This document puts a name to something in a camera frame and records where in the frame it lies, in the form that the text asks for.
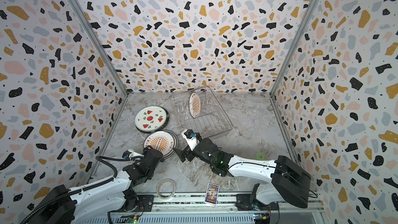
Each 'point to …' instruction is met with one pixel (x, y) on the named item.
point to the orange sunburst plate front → (166, 141)
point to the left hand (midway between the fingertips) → (153, 146)
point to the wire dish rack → (200, 110)
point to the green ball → (259, 156)
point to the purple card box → (212, 194)
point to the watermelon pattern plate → (150, 118)
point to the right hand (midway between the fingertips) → (178, 140)
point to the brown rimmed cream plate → (167, 116)
